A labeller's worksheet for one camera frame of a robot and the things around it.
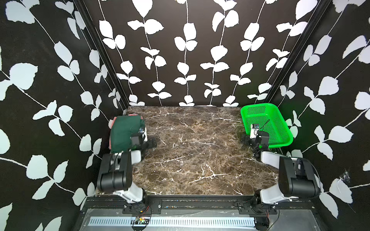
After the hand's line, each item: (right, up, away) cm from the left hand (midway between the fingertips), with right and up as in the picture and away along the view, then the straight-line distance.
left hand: (149, 136), depth 96 cm
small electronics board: (+4, -39, -26) cm, 47 cm away
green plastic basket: (+89, +11, +11) cm, 90 cm away
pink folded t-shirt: (-28, +12, +7) cm, 31 cm away
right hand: (+66, +4, -2) cm, 67 cm away
